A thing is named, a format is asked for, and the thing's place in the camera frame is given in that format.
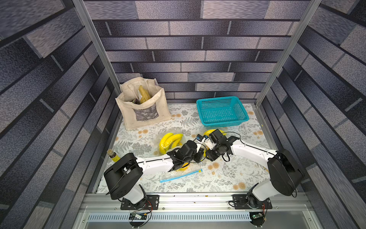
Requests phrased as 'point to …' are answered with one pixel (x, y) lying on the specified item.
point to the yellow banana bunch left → (169, 140)
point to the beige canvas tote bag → (135, 114)
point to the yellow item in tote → (145, 94)
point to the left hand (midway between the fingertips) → (204, 149)
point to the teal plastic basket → (221, 111)
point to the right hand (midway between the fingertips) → (208, 153)
